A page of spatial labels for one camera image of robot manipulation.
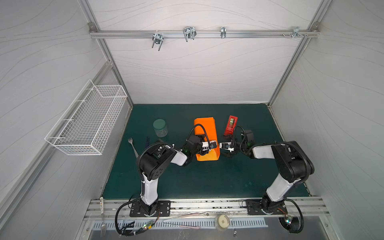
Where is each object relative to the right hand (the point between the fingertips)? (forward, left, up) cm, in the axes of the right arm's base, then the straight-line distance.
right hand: (223, 140), depth 96 cm
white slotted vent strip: (-47, +56, -2) cm, 74 cm away
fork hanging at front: (-49, +59, -1) cm, 76 cm away
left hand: (0, +12, +3) cm, 12 cm away
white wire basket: (-13, +69, +29) cm, 76 cm away
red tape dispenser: (+12, -6, +2) cm, 14 cm away
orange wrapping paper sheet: (+10, +10, +3) cm, 15 cm away
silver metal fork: (-2, +62, -1) cm, 62 cm away
